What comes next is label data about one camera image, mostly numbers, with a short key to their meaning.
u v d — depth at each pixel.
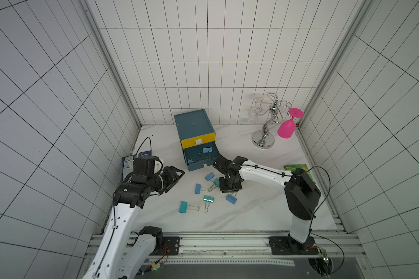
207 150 0.95
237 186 0.77
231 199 0.86
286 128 0.95
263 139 1.10
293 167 0.97
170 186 0.63
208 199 0.85
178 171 0.68
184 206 0.84
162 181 0.60
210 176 0.95
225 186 0.76
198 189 0.90
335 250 0.73
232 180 0.71
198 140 0.86
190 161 0.90
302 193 0.47
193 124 0.90
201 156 0.95
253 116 1.04
